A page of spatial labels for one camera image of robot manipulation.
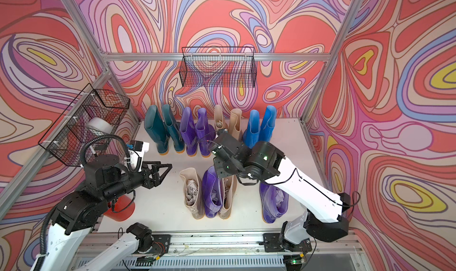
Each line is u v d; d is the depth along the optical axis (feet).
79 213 1.24
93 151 2.40
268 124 2.70
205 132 2.71
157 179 1.74
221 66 3.15
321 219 1.35
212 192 2.26
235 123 2.88
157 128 2.74
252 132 2.58
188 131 2.62
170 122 2.89
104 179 1.39
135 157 1.55
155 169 1.72
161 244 2.39
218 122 2.98
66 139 2.22
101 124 2.44
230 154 1.35
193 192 2.23
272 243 2.41
